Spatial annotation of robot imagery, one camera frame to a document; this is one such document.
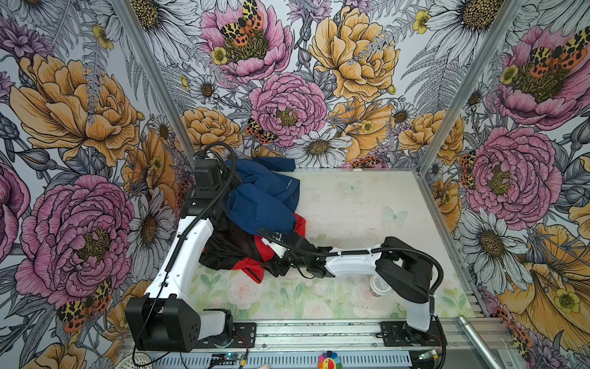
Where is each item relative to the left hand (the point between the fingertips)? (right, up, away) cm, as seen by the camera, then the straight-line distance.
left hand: (235, 176), depth 78 cm
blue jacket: (+10, -8, +1) cm, 13 cm away
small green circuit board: (+1, -55, -7) cm, 56 cm away
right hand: (+11, -31, +5) cm, 34 cm away
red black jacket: (-4, -25, +7) cm, 26 cm away
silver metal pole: (+77, -52, -8) cm, 93 cm away
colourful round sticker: (+30, -55, -10) cm, 63 cm away
